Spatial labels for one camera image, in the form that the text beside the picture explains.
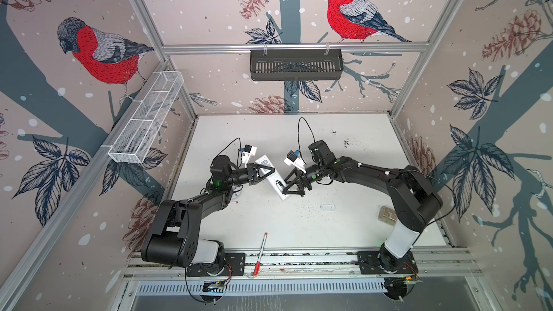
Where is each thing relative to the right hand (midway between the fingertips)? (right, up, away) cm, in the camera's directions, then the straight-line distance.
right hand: (285, 188), depth 80 cm
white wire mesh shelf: (-52, +18, -9) cm, 55 cm away
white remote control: (-4, +5, -4) cm, 7 cm away
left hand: (-5, +6, -5) cm, 9 cm away
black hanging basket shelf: (+6, +55, +25) cm, 61 cm away
